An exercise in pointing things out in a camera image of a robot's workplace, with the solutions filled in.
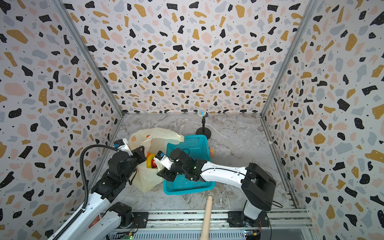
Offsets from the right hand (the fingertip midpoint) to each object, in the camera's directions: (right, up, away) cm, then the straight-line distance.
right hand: (156, 168), depth 74 cm
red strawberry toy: (-6, -2, +13) cm, 14 cm away
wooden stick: (+24, -28, -5) cm, 37 cm away
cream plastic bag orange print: (-4, +13, +7) cm, 16 cm away
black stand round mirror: (+23, +18, +33) cm, 44 cm away
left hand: (-7, +12, +1) cm, 13 cm away
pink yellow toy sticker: (+29, +3, +24) cm, 38 cm away
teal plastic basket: (+20, +7, +27) cm, 34 cm away
